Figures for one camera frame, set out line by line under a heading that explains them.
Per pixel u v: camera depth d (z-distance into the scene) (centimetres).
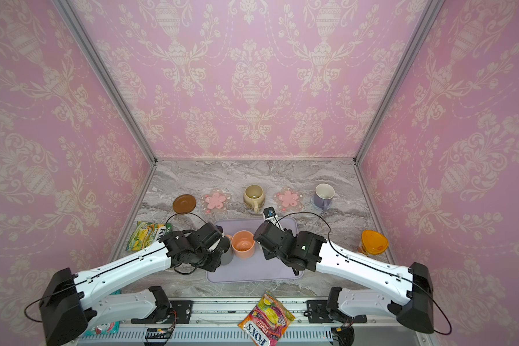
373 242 81
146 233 91
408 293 39
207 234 61
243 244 88
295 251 50
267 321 70
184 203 103
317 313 73
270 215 63
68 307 39
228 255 78
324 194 101
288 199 105
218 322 73
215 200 103
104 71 85
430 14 69
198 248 60
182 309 75
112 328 71
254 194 102
